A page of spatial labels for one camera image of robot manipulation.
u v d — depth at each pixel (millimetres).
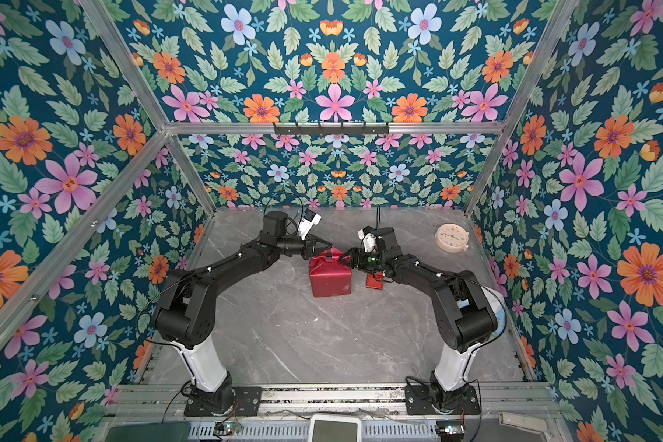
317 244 821
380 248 757
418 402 729
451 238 1075
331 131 926
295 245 784
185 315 486
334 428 669
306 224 801
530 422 678
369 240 862
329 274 846
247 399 738
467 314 487
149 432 693
